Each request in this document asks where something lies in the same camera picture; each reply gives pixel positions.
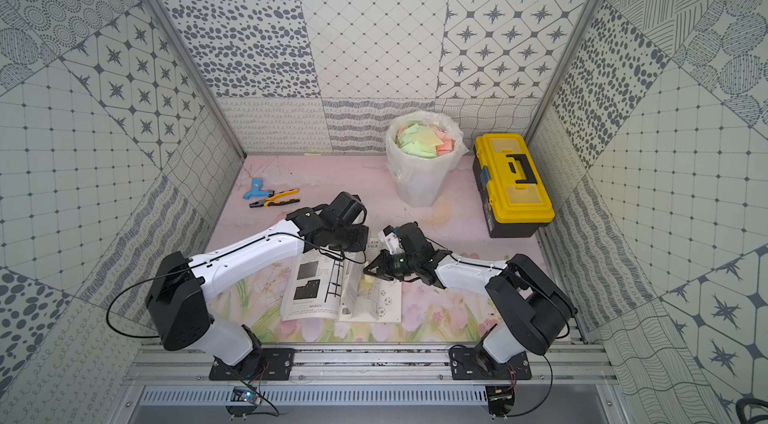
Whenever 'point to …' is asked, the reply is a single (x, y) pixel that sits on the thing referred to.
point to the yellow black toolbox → (511, 189)
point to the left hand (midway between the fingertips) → (366, 234)
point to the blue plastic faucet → (256, 191)
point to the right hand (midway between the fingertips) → (366, 274)
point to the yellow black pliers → (275, 199)
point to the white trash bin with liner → (422, 147)
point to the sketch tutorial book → (330, 284)
